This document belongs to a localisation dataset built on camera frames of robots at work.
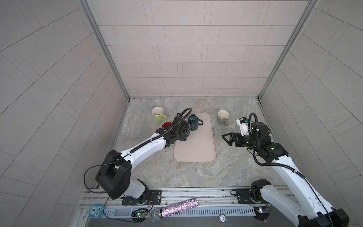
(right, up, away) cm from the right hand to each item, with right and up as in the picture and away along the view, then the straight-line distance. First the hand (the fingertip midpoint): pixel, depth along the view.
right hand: (227, 136), depth 76 cm
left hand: (-25, +1, +11) cm, 27 cm away
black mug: (-23, +7, -9) cm, 25 cm away
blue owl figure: (-65, -33, -10) cm, 74 cm away
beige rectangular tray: (-14, -9, +14) cm, 22 cm away
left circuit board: (-44, -34, -11) cm, 57 cm away
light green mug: (-43, +12, +23) cm, 51 cm away
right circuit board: (+15, -36, -8) cm, 39 cm away
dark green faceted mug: (-18, +7, +15) cm, 25 cm away
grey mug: (+3, +10, +21) cm, 23 cm away
